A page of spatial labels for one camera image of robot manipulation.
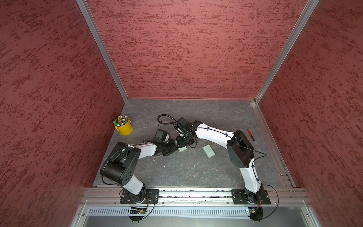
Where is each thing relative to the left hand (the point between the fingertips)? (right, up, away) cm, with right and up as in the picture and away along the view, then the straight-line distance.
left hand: (178, 150), depth 91 cm
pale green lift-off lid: (+20, 0, -2) cm, 20 cm away
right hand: (+2, +3, -2) cm, 4 cm away
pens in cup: (-37, +20, -3) cm, 42 cm away
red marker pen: (+52, +9, +9) cm, 54 cm away
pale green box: (+3, +3, -6) cm, 7 cm away
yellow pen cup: (-36, +13, +3) cm, 39 cm away
